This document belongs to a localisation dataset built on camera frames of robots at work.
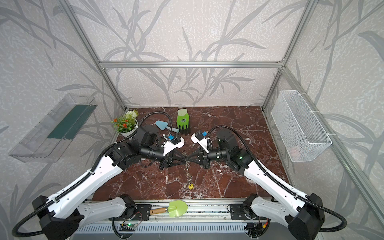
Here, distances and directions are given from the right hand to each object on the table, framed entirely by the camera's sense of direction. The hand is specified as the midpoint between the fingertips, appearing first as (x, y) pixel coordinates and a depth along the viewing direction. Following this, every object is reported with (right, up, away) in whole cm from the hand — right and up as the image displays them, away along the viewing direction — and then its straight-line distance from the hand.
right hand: (188, 154), depth 64 cm
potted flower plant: (-41, +12, +27) cm, 50 cm away
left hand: (-1, -1, -2) cm, 2 cm away
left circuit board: (-30, -37, +8) cm, 49 cm away
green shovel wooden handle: (-7, -30, +10) cm, 32 cm away
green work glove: (-9, +16, +49) cm, 52 cm away
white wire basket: (+48, +8, -2) cm, 49 cm away
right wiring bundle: (+33, -39, +10) cm, 52 cm away
